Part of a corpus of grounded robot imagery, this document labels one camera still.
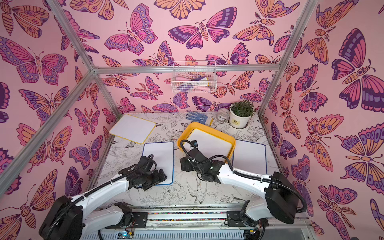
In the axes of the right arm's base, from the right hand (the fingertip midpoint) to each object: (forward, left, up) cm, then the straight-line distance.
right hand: (186, 158), depth 81 cm
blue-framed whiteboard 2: (+10, -41, -16) cm, 45 cm away
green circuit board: (-34, +28, -16) cm, 47 cm away
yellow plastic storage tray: (+31, -2, -10) cm, 33 cm away
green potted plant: (+36, -36, +4) cm, 51 cm away
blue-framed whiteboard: (+11, +17, -14) cm, 25 cm away
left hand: (-8, +13, -11) cm, 19 cm away
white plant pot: (+33, -34, -6) cm, 48 cm away
